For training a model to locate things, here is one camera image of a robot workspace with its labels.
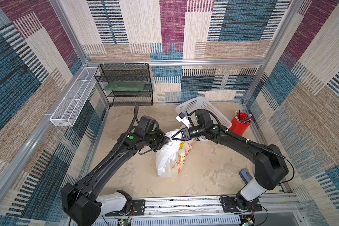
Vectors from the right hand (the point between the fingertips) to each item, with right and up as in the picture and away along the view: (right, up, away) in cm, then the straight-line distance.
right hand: (175, 139), depth 76 cm
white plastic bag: (-2, -10, -2) cm, 11 cm away
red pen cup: (+43, +8, +16) cm, 46 cm away
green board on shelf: (-33, +32, +19) cm, 50 cm away
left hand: (-2, +1, -3) cm, 3 cm away
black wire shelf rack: (-34, +43, +26) cm, 61 cm away
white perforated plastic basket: (+8, +17, +33) cm, 38 cm away
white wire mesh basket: (-69, +14, +16) cm, 72 cm away
